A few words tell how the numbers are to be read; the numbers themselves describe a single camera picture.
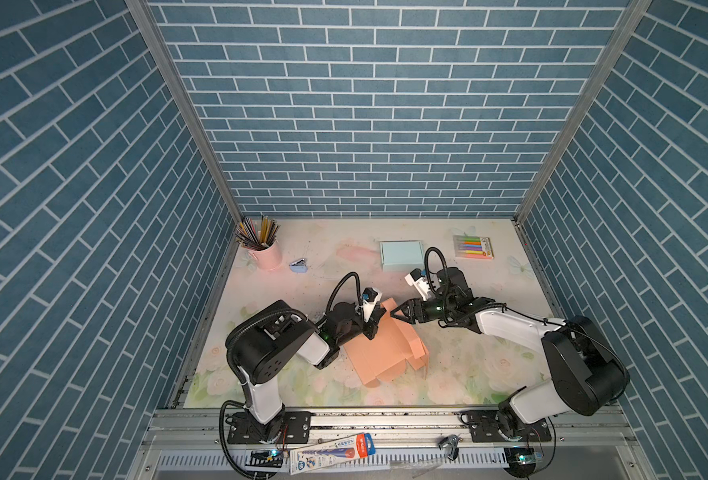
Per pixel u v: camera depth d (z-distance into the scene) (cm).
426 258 78
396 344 87
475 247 113
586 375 44
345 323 71
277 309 55
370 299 77
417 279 80
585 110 88
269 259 102
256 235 100
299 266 105
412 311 77
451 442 71
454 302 70
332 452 69
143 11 69
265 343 49
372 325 80
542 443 71
